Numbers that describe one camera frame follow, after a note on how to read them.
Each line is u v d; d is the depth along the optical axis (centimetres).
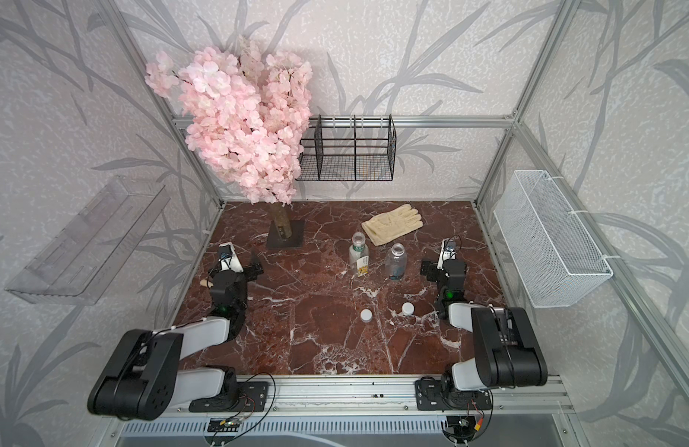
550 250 61
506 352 44
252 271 80
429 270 84
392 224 112
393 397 76
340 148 105
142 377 42
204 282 96
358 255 95
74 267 64
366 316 89
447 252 81
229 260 72
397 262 89
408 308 89
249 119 61
